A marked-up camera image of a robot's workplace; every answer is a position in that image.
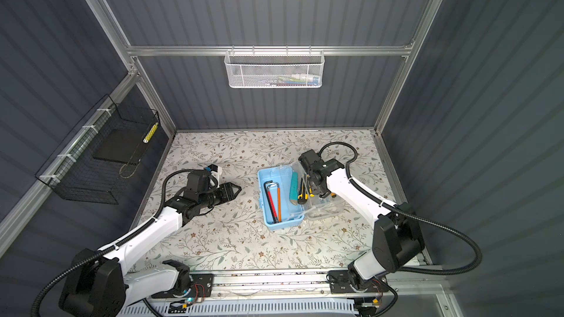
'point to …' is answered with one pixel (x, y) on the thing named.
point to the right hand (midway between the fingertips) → (328, 186)
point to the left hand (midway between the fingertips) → (237, 190)
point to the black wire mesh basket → (97, 161)
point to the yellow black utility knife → (303, 196)
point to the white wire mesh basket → (272, 71)
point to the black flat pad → (123, 145)
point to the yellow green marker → (147, 138)
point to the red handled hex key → (272, 203)
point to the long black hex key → (269, 201)
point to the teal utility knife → (294, 194)
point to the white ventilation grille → (349, 308)
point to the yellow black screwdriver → (311, 194)
